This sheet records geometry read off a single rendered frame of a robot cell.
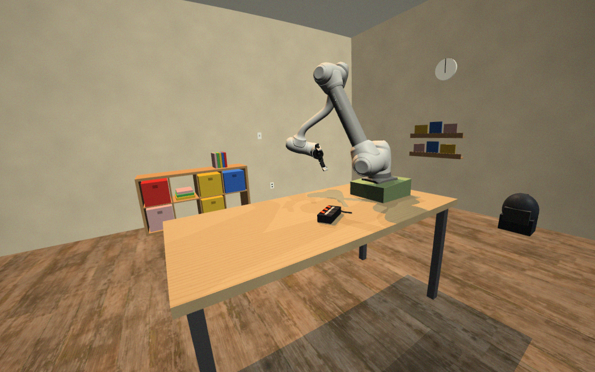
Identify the black power strip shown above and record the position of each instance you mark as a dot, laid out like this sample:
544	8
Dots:
329	214

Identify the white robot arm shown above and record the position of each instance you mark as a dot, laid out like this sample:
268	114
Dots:
371	159

